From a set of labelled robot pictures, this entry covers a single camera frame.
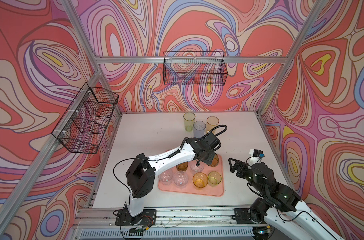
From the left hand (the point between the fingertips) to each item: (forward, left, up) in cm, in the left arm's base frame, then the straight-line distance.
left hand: (211, 157), depth 82 cm
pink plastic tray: (-13, +12, -12) cm, 21 cm away
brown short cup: (-1, +16, -10) cm, 19 cm away
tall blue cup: (+20, +5, +1) cm, 21 cm away
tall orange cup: (+24, -4, +2) cm, 24 cm away
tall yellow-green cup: (+29, +11, +1) cm, 31 cm away
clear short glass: (-7, +25, -12) cm, 29 cm away
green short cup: (-8, -3, -10) cm, 13 cm away
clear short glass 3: (-8, +17, -10) cm, 21 cm away
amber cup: (-9, +6, -11) cm, 15 cm away
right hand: (-6, -11, +4) cm, 14 cm away
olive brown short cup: (-3, -2, +2) cm, 4 cm away
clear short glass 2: (-2, +8, -11) cm, 14 cm away
